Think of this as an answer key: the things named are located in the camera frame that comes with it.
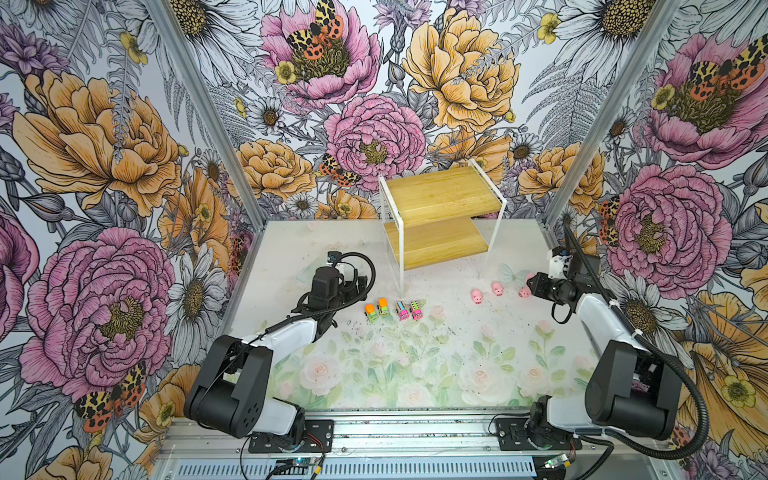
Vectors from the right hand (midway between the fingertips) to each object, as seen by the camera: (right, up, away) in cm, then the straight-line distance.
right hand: (531, 289), depth 89 cm
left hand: (-53, +1, +3) cm, 53 cm away
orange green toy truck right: (-43, -6, +7) cm, 44 cm away
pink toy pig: (-13, -4, +10) cm, 17 cm away
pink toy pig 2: (-6, -1, +10) cm, 12 cm away
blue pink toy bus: (-37, -8, +5) cm, 38 cm away
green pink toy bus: (-33, -8, +5) cm, 34 cm away
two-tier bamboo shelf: (-29, +20, -11) cm, 37 cm away
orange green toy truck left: (-47, -8, +5) cm, 48 cm away
